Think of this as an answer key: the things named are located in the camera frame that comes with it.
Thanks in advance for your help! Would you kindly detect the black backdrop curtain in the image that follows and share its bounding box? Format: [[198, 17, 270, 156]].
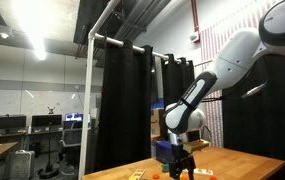
[[221, 54, 285, 180]]

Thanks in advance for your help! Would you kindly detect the dark computer monitor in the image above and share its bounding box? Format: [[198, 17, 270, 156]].
[[0, 114, 28, 131], [30, 114, 63, 128]]

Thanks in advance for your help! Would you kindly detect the wide black curtain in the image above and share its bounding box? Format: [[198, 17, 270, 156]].
[[93, 39, 154, 173]]

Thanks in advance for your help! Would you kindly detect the white PVC pipe frame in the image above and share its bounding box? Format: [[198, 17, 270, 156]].
[[78, 0, 183, 180]]

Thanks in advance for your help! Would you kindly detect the green block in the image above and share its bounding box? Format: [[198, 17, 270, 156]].
[[161, 162, 171, 173]]

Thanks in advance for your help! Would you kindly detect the long ceiling light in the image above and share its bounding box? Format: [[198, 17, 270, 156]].
[[10, 0, 51, 62]]

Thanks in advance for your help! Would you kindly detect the lit blue computer monitor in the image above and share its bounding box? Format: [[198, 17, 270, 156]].
[[64, 112, 92, 124]]

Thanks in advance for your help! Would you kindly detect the yellowish wrist camera box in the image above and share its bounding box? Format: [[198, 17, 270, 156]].
[[181, 138, 211, 154]]

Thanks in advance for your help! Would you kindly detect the blue plastic box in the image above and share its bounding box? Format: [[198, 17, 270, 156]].
[[154, 140, 175, 165]]

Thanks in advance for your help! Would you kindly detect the cardboard box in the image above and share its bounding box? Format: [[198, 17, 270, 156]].
[[149, 108, 165, 135]]

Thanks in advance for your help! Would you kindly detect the small wooden desk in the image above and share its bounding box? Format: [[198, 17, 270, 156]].
[[0, 141, 20, 159]]

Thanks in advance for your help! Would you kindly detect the grey office chair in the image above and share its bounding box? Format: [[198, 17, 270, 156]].
[[59, 127, 83, 176]]

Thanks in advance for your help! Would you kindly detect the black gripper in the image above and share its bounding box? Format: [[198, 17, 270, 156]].
[[168, 144, 197, 180]]

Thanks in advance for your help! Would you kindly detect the striped colourful wall panel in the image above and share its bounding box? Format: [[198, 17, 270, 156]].
[[199, 0, 283, 148]]

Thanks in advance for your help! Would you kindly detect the red wall pipe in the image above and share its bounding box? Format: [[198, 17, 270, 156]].
[[190, 0, 201, 34]]

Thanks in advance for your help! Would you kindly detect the white fire alarm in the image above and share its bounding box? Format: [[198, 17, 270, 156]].
[[189, 31, 201, 43]]

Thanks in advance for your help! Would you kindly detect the wooden slotted rack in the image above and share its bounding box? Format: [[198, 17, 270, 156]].
[[128, 167, 147, 180]]

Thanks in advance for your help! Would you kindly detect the narrow black curtain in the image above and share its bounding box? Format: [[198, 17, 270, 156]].
[[161, 53, 197, 141]]

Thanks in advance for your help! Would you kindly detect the long office desk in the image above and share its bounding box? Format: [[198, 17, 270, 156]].
[[0, 129, 64, 138]]

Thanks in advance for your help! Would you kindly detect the wooden tray with coloured blocks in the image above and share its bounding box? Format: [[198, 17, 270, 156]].
[[180, 167, 214, 177]]

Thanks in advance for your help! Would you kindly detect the white box fan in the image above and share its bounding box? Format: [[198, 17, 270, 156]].
[[9, 149, 36, 180]]

